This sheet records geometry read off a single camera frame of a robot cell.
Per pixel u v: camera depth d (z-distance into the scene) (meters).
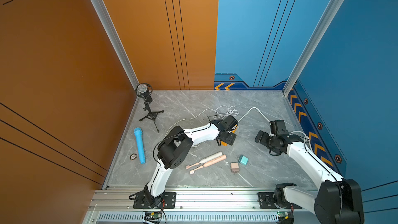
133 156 0.88
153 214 0.71
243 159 0.85
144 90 0.88
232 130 0.79
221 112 1.08
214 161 0.85
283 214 0.72
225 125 0.73
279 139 0.62
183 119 1.03
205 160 0.85
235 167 0.82
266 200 0.72
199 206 0.73
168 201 0.73
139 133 0.95
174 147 0.54
